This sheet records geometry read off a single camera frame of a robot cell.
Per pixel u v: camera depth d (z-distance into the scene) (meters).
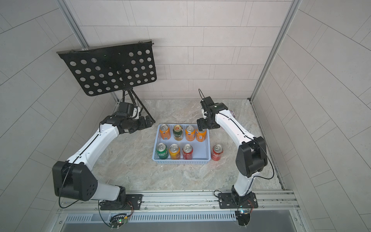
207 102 0.68
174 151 0.79
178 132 0.87
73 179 0.39
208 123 0.72
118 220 0.68
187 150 0.79
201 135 0.87
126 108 0.63
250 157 0.45
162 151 0.79
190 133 0.87
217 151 0.79
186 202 0.72
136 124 0.71
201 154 0.86
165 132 0.87
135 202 0.71
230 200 0.71
